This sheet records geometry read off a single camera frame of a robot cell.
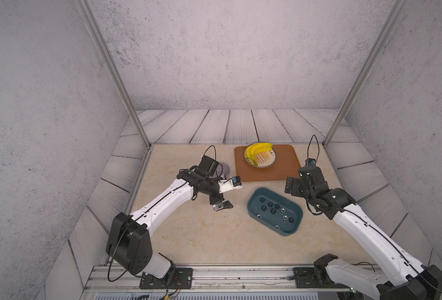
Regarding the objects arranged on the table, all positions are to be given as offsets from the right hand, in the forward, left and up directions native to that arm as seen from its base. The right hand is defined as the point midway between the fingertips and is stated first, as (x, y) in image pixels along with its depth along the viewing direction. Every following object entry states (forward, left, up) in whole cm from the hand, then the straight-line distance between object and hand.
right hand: (299, 182), depth 78 cm
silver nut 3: (-11, +7, -19) cm, 23 cm away
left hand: (-3, +28, -4) cm, 28 cm away
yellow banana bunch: (+33, +15, -15) cm, 39 cm away
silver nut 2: (-6, +15, -19) cm, 25 cm away
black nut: (+3, +12, -21) cm, 24 cm away
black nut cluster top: (-3, +8, -20) cm, 22 cm away
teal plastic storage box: (+2, +7, -19) cm, 21 cm away
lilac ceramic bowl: (-2, +31, +12) cm, 33 cm away
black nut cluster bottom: (-1, +12, -21) cm, 24 cm away
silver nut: (-6, +3, -20) cm, 21 cm away
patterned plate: (+29, +10, -20) cm, 36 cm away
